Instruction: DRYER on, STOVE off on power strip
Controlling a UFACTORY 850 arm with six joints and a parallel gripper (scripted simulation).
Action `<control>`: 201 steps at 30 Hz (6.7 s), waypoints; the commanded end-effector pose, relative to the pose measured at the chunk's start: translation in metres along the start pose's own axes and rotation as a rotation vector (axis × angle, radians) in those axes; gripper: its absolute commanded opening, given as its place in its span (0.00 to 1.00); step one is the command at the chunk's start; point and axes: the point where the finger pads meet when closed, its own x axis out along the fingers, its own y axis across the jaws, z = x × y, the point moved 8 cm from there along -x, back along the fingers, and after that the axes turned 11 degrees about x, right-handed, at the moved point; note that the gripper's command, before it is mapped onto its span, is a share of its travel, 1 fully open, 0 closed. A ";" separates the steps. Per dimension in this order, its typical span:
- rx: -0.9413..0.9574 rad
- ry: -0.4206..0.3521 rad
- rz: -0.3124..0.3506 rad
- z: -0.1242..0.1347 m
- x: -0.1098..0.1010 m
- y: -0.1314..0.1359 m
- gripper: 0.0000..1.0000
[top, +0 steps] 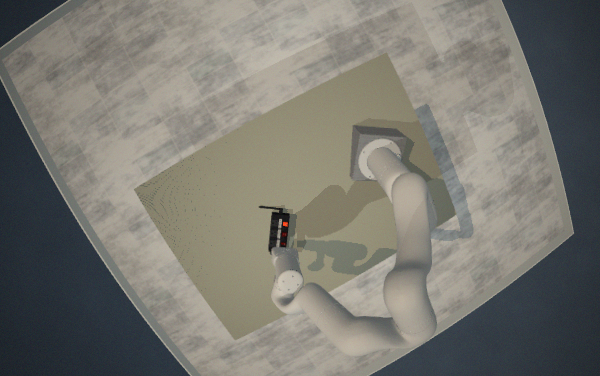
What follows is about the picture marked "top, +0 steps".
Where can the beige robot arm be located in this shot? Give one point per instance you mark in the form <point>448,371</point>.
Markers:
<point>404,291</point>

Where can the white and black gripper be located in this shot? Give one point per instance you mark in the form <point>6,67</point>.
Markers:
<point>277,251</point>

